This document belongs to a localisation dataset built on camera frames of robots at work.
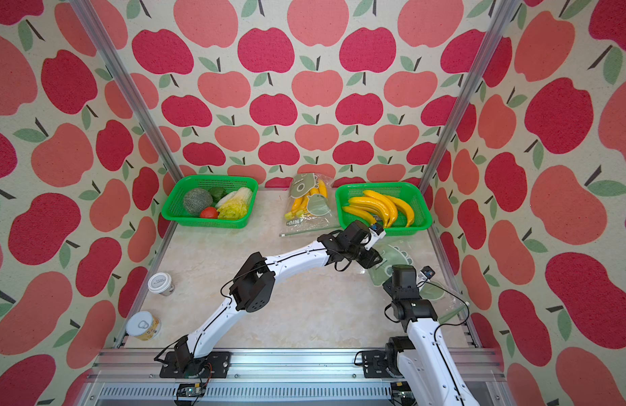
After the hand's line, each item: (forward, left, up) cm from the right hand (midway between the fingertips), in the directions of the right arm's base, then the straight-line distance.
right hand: (400, 289), depth 83 cm
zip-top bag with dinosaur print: (-6, -7, +15) cm, 17 cm away
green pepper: (+38, +78, 0) cm, 87 cm away
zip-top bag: (+31, +33, +5) cm, 45 cm away
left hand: (+7, +6, +2) cm, 10 cm away
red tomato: (+25, +76, +2) cm, 80 cm away
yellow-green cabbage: (+27, +65, +6) cm, 71 cm away
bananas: (+34, +39, +1) cm, 52 cm away
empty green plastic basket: (+44, -9, +2) cm, 45 cm away
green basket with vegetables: (+26, +93, +1) cm, 96 cm away
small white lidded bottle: (-6, +81, +2) cm, 81 cm away
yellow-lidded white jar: (-20, +80, +1) cm, 83 cm away
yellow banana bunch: (+35, +8, +3) cm, 36 cm away
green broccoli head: (+29, +81, +6) cm, 87 cm away
